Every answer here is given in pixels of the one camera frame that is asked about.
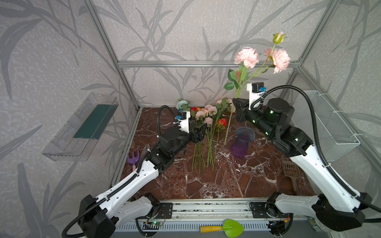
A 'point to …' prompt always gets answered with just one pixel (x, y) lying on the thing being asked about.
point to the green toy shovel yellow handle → (232, 228)
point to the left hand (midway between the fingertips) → (203, 119)
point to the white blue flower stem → (182, 105)
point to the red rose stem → (222, 123)
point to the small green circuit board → (157, 223)
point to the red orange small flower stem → (194, 110)
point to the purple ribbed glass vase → (239, 147)
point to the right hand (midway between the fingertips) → (235, 94)
